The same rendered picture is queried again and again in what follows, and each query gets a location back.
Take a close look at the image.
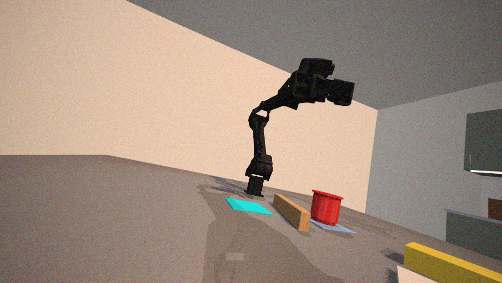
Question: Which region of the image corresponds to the yellow rectangular block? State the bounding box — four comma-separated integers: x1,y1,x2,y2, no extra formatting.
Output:
404,242,502,283

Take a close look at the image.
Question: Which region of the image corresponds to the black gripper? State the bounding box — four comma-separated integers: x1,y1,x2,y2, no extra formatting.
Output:
288,70,355,106

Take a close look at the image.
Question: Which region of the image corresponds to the red cup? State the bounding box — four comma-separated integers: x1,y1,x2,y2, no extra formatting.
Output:
310,190,343,226

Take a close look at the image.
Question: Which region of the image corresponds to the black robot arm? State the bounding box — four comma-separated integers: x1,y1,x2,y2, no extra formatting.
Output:
244,58,335,197

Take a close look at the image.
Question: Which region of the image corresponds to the orange long flat bar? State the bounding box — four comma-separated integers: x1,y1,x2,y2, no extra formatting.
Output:
273,193,311,232

